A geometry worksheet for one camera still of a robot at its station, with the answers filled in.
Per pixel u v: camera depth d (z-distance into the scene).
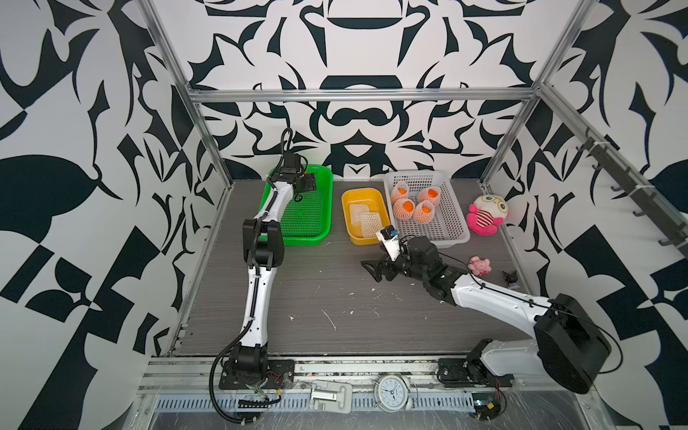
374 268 0.73
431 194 1.05
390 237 0.71
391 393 0.68
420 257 0.64
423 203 1.02
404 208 1.02
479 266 0.92
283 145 1.14
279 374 0.73
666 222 0.54
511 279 0.90
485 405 0.71
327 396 0.70
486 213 1.02
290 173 0.89
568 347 0.42
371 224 1.05
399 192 1.05
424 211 1.00
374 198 1.10
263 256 0.69
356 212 1.07
